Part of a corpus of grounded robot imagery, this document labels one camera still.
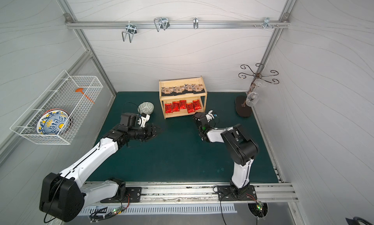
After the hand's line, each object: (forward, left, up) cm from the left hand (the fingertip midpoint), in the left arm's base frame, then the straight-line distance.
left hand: (160, 132), depth 78 cm
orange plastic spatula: (+17, +44, +15) cm, 50 cm away
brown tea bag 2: (+30, -8, +3) cm, 32 cm away
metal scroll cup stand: (+32, -56, -17) cm, 66 cm away
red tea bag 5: (+32, -21, -13) cm, 40 cm away
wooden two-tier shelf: (+24, -15, +2) cm, 29 cm away
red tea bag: (+27, +1, -12) cm, 29 cm away
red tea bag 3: (+31, -10, -13) cm, 35 cm away
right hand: (+20, -20, -8) cm, 29 cm away
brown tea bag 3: (+28, -1, +4) cm, 28 cm away
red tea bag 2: (+30, -5, -13) cm, 33 cm away
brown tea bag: (+32, -15, +4) cm, 35 cm away
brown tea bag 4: (+32, -21, +4) cm, 38 cm away
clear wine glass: (+22, -54, +6) cm, 59 cm away
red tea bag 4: (+29, -16, -14) cm, 36 cm away
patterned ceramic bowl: (+29, +17, -14) cm, 37 cm away
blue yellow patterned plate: (-6, +42, +18) cm, 46 cm away
